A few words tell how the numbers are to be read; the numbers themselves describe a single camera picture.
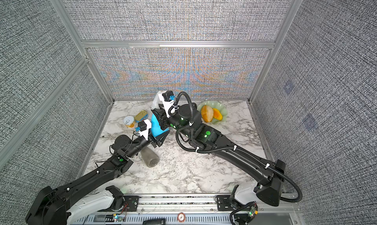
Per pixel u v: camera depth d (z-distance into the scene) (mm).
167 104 495
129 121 1002
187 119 439
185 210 729
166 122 533
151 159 811
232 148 434
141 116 1054
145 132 590
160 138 646
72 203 464
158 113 525
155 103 568
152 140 617
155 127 616
